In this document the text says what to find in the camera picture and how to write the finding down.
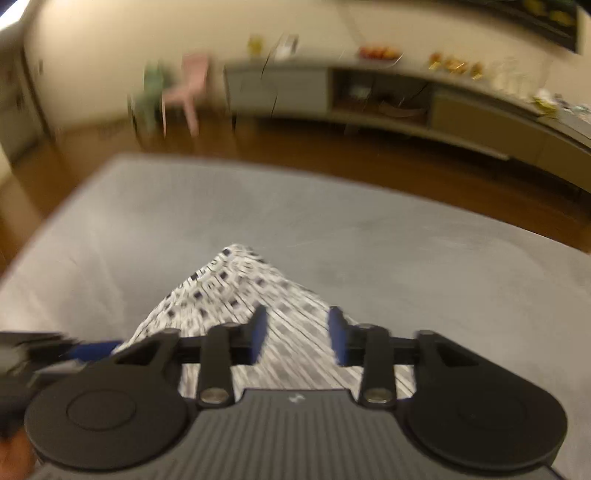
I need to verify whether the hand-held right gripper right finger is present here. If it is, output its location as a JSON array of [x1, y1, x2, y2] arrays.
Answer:
[[327, 305, 481, 409]]

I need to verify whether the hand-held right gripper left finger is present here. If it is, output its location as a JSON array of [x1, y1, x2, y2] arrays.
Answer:
[[113, 305, 269, 409]]

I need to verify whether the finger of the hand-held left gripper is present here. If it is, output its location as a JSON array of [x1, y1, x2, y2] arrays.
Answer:
[[28, 340, 125, 376], [0, 330, 71, 360]]

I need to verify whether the black white patterned garment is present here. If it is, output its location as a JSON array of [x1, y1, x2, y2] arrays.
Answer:
[[111, 244, 414, 402]]

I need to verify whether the grey television cabinet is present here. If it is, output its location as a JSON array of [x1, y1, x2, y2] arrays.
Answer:
[[224, 58, 591, 195]]

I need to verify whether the pink plastic chair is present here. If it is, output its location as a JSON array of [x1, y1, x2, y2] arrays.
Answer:
[[161, 54, 214, 138]]

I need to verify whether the green plastic chair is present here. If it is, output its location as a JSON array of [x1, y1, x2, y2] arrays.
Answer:
[[127, 62, 168, 139]]

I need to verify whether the plate of fruit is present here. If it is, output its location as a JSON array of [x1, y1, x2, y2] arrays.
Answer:
[[358, 45, 402, 62]]

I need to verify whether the white power strip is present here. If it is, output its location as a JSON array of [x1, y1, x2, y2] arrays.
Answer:
[[274, 33, 300, 61]]

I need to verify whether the set of clear glasses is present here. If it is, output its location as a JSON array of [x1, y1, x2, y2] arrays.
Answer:
[[489, 58, 532, 100]]

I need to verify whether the gold tissue box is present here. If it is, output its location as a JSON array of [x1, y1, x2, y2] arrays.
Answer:
[[531, 90, 562, 116]]

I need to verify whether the white storage basket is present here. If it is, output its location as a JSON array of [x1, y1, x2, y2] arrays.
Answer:
[[561, 99, 591, 126]]

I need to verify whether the black power cable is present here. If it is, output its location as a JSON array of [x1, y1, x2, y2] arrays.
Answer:
[[260, 46, 280, 118]]

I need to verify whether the wall television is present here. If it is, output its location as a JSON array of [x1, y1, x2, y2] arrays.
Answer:
[[462, 0, 583, 54]]

